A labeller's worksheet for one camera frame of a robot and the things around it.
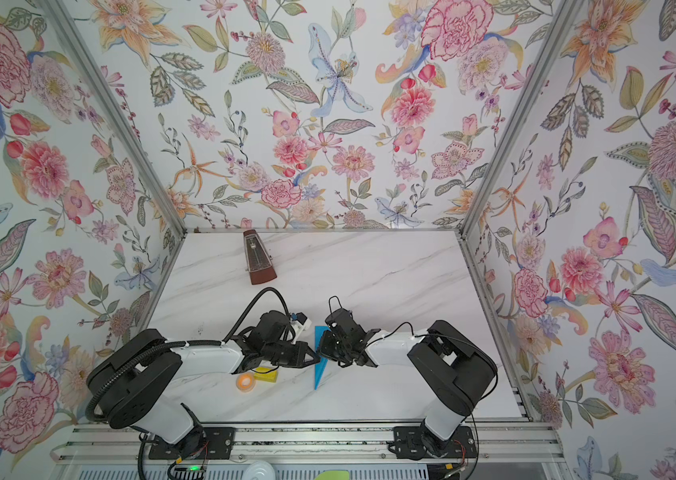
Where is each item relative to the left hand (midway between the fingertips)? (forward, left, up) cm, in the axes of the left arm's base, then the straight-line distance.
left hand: (321, 365), depth 83 cm
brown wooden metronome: (+33, +21, +4) cm, 40 cm away
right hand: (+6, +2, -4) cm, 8 cm away
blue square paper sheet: (+1, +1, -3) cm, 4 cm away
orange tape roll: (-3, +22, -4) cm, 22 cm away
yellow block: (-2, +15, -1) cm, 15 cm away
